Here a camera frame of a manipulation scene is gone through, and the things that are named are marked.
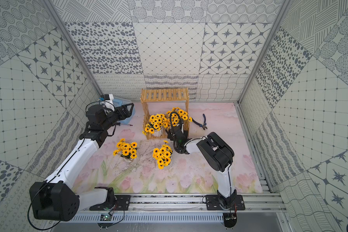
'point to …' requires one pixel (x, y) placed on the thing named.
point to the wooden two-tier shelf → (169, 95)
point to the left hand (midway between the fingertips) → (132, 105)
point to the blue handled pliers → (203, 126)
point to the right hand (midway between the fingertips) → (176, 131)
